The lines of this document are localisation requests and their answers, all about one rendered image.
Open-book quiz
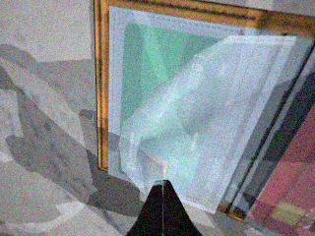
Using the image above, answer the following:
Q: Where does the clear plastic sheet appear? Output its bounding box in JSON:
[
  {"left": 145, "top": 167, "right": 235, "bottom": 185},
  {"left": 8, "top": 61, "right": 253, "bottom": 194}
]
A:
[{"left": 117, "top": 35, "right": 297, "bottom": 214}]

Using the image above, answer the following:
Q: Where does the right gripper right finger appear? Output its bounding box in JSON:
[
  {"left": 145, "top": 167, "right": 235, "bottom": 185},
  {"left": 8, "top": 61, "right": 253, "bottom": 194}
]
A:
[{"left": 162, "top": 180, "right": 203, "bottom": 236}]

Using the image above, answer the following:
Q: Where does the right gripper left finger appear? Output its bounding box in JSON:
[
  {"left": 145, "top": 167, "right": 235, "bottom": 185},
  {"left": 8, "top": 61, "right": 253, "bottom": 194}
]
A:
[{"left": 125, "top": 185, "right": 162, "bottom": 236}]

